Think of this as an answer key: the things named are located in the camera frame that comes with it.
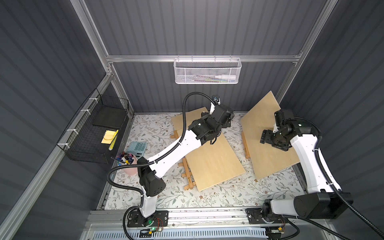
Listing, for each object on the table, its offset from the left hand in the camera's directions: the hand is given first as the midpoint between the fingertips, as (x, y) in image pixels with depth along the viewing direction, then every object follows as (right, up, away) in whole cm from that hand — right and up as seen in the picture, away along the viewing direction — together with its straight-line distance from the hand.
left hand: (222, 116), depth 71 cm
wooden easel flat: (-17, -32, +14) cm, 39 cm away
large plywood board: (+26, -23, +10) cm, 36 cm away
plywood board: (-4, -27, +18) cm, 33 cm away
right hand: (+26, -13, +4) cm, 29 cm away
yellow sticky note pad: (-57, -10, +4) cm, 58 cm away
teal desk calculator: (-52, -19, +28) cm, 62 cm away
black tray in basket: (-59, +1, +9) cm, 60 cm away
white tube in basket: (+7, +27, +23) cm, 36 cm away
